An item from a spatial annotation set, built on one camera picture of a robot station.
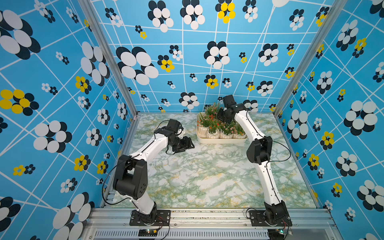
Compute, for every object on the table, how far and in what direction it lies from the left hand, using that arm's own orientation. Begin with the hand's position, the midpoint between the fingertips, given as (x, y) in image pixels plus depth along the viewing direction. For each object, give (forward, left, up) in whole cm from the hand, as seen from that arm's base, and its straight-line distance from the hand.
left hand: (192, 146), depth 87 cm
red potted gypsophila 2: (+11, -22, 0) cm, 25 cm away
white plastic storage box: (+9, -17, -8) cm, 20 cm away
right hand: (+24, -19, 0) cm, 31 cm away
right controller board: (-41, -40, -11) cm, 59 cm away
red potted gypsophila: (+13, -14, -1) cm, 19 cm away
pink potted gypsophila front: (+19, -7, -2) cm, 21 cm away
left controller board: (-41, +21, -15) cm, 48 cm away
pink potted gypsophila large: (+25, -13, +4) cm, 29 cm away
